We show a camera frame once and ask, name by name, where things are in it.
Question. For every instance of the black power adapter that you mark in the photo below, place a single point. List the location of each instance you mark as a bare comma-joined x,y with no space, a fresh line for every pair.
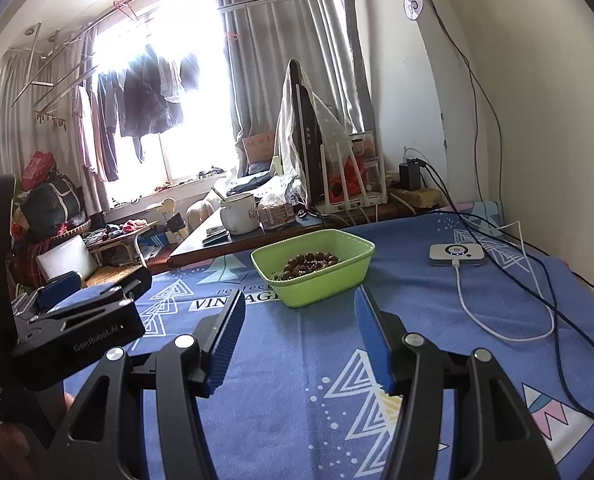
410,178

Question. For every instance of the white wooden chair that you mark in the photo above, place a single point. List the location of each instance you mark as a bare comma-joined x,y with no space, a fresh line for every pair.
73,256

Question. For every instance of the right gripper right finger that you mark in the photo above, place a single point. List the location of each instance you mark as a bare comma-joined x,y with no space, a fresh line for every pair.
494,435

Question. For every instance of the person's left hand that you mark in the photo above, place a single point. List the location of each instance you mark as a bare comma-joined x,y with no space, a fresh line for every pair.
15,445

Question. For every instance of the green plastic basket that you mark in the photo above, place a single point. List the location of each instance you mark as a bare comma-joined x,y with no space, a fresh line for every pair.
353,251

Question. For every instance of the grey curtain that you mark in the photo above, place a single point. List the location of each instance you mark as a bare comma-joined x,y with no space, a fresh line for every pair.
263,36

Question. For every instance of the white enamel mug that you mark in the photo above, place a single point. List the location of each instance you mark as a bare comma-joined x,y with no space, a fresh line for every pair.
239,214

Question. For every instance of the red bag on pile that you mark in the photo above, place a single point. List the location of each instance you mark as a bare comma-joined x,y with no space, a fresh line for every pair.
39,167

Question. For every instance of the bagged snack jar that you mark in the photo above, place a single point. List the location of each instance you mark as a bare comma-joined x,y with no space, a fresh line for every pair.
274,210

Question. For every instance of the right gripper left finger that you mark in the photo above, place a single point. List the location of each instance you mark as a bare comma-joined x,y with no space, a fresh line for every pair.
103,433

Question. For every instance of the small white charger device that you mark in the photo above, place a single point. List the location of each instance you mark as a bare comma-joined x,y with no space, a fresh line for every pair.
461,253

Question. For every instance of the black duffel bag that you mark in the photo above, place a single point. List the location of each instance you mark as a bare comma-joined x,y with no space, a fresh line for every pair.
50,205

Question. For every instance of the white wifi router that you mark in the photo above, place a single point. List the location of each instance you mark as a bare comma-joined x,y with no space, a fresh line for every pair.
359,179

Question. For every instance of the small cluttered side table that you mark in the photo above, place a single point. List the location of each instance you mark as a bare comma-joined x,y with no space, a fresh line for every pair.
127,237

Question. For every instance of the cardboard box by window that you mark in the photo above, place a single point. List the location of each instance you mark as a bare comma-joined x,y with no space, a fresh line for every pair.
260,147

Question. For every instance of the dark wooden desk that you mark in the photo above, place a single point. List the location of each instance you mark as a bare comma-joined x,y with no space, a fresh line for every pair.
194,250

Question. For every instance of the blue patterned tablecloth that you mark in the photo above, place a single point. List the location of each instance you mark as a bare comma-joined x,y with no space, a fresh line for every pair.
300,399

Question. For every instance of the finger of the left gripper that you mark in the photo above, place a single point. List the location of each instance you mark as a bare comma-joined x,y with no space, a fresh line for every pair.
58,289

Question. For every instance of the hanging dark clothes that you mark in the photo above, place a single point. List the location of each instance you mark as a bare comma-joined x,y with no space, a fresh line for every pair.
141,100

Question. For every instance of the metal drying rack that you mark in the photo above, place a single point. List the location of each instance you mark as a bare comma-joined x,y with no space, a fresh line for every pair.
110,41

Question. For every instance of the round white wall sticker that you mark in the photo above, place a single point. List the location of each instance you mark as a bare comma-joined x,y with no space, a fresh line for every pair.
413,9

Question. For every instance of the pile of beaded jewelry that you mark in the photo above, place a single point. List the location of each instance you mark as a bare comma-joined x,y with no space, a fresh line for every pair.
304,264

